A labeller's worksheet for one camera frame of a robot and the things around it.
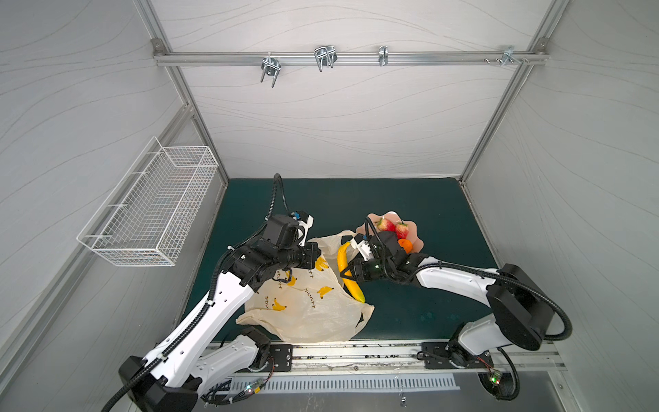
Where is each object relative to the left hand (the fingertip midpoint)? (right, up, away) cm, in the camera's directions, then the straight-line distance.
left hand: (317, 253), depth 70 cm
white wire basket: (-46, +10, -2) cm, 47 cm away
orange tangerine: (+31, -1, +22) cm, 39 cm away
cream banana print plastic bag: (-2, -14, -1) cm, 14 cm away
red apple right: (+30, +4, +25) cm, 40 cm away
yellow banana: (+7, -4, +10) cm, 13 cm away
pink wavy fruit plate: (+35, +1, +25) cm, 43 cm away
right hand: (+7, -9, +10) cm, 15 cm away
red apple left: (+25, +5, +28) cm, 37 cm away
